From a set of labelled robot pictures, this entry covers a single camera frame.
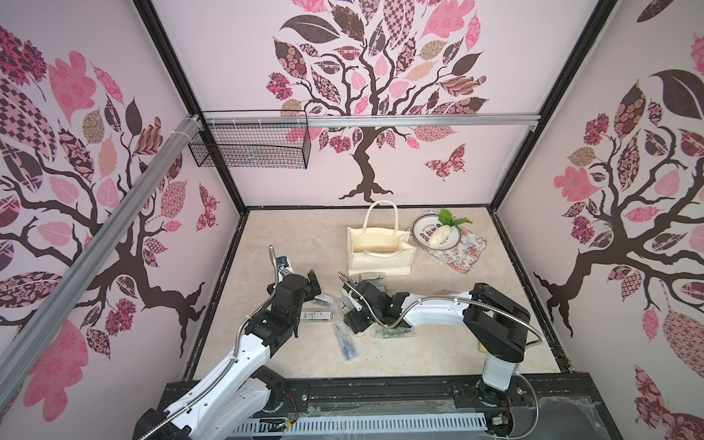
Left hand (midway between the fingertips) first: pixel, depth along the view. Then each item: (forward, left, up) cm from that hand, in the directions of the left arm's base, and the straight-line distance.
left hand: (302, 281), depth 81 cm
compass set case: (+8, -22, -12) cm, 27 cm away
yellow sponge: (-26, -40, +20) cm, 52 cm away
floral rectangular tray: (+19, -58, -14) cm, 62 cm away
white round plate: (+33, -45, -13) cm, 58 cm away
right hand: (-5, -15, -12) cm, 20 cm away
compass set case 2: (0, -5, -12) cm, 13 cm away
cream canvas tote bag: (+5, -23, +8) cm, 25 cm away
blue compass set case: (-14, -13, -14) cm, 24 cm away
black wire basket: (+46, +20, +20) cm, 54 cm away
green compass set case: (-11, -28, -12) cm, 33 cm away
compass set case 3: (-5, -3, -13) cm, 14 cm away
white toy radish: (+27, -51, -10) cm, 59 cm away
